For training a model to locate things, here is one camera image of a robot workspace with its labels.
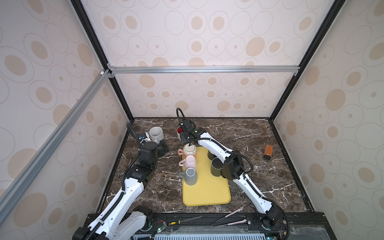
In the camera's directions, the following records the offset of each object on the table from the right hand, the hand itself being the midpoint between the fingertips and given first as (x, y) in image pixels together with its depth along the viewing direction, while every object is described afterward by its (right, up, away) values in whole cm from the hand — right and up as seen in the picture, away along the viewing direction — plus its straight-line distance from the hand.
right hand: (184, 135), depth 101 cm
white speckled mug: (-20, +1, +1) cm, 20 cm away
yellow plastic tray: (+15, -30, -17) cm, 38 cm away
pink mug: (+4, -15, -16) cm, 22 cm away
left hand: (-10, -2, -24) cm, 26 cm away
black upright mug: (+19, -16, -20) cm, 32 cm away
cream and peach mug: (+3, -8, -10) cm, 13 cm away
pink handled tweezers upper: (+31, -38, -24) cm, 55 cm away
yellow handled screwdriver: (-1, -42, -28) cm, 51 cm away
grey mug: (+5, -21, -22) cm, 31 cm away
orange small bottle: (+55, -11, -4) cm, 56 cm away
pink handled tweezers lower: (+31, -41, -29) cm, 59 cm away
